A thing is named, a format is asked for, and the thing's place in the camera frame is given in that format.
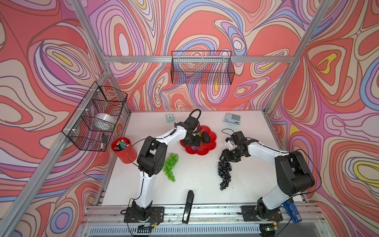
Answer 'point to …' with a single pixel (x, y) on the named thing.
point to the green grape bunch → (169, 165)
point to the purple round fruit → (195, 147)
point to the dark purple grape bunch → (224, 168)
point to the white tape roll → (105, 117)
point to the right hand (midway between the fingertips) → (224, 162)
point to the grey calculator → (232, 118)
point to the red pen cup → (124, 148)
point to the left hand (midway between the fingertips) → (197, 144)
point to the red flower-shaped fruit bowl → (205, 148)
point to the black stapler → (188, 207)
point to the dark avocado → (206, 137)
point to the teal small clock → (170, 118)
